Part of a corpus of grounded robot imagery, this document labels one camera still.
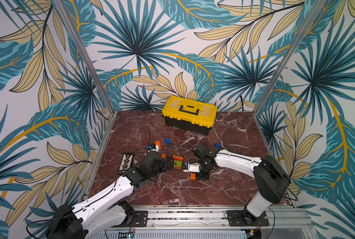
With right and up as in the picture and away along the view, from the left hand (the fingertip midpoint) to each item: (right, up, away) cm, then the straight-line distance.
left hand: (167, 164), depth 80 cm
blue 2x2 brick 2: (+33, +8, +20) cm, 39 cm away
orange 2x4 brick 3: (+14, -8, +4) cm, 17 cm away
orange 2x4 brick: (-8, +10, +21) cm, 24 cm away
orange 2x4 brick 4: (+6, 0, +13) cm, 14 cm away
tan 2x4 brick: (+5, -4, +9) cm, 11 cm away
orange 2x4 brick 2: (-4, +1, +16) cm, 16 cm away
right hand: (+18, -6, +5) cm, 20 cm away
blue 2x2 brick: (-1, +10, +20) cm, 23 cm away
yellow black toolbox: (+14, +27, +16) cm, 34 cm away
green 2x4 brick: (+6, -2, +10) cm, 11 cm away
